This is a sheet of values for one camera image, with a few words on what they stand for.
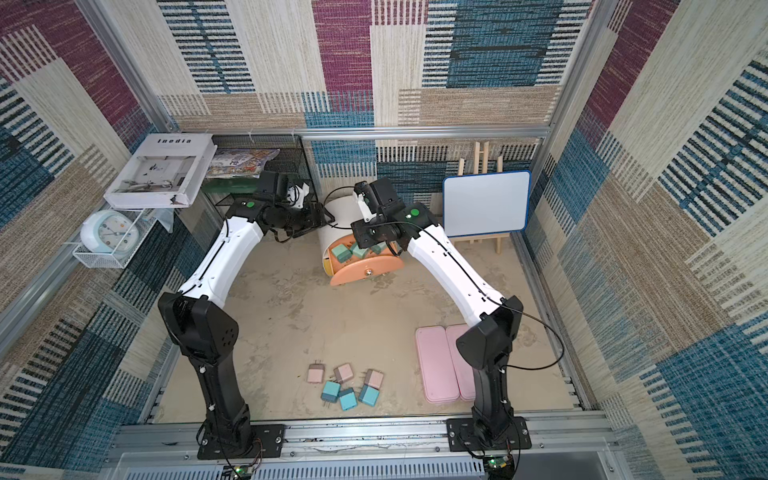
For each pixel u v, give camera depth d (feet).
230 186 3.19
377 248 2.85
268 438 2.42
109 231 2.13
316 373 2.75
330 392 2.61
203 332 1.66
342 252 2.82
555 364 1.52
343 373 2.70
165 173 2.45
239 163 2.77
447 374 2.68
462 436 2.42
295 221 2.40
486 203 3.18
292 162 3.35
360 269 2.63
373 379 2.66
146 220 2.45
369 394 2.60
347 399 2.60
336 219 2.79
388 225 1.76
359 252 2.85
